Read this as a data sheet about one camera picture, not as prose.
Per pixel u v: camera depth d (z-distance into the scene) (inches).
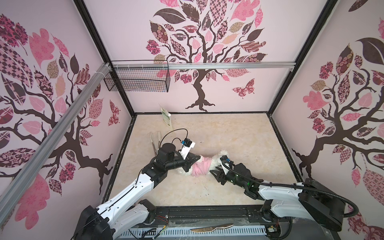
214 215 29.5
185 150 25.2
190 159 25.4
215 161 30.5
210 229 27.4
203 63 36.6
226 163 27.4
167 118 40.4
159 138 40.6
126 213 21.6
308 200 17.0
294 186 19.1
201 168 29.8
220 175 28.3
